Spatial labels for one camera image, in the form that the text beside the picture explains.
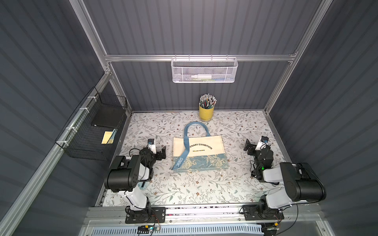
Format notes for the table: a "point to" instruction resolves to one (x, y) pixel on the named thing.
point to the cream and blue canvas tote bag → (194, 154)
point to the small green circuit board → (144, 229)
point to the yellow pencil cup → (205, 115)
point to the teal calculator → (142, 185)
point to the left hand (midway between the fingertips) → (158, 146)
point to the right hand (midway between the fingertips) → (255, 141)
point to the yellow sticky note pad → (109, 136)
